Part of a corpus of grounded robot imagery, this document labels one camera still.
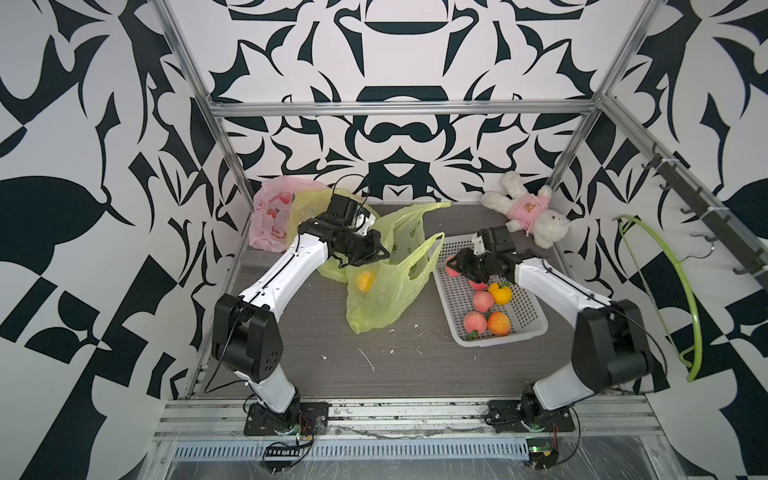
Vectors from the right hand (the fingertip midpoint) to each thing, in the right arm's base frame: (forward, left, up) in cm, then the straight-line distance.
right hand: (451, 261), depth 90 cm
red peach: (-4, +1, +1) cm, 4 cm away
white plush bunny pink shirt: (+24, -31, -4) cm, 40 cm away
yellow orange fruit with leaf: (-7, -15, -6) cm, 17 cm away
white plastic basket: (-16, -20, -7) cm, 26 cm away
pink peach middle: (-10, -9, -6) cm, 15 cm away
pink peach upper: (-3, -9, -9) cm, 13 cm away
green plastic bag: (-13, +20, +6) cm, 25 cm away
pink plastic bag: (+21, +60, -4) cm, 64 cm away
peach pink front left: (-16, -5, -6) cm, 18 cm away
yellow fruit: (-4, +26, -5) cm, 27 cm away
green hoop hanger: (-30, -42, +15) cm, 54 cm away
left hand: (-2, +19, +10) cm, 22 cm away
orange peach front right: (-17, -12, -6) cm, 22 cm away
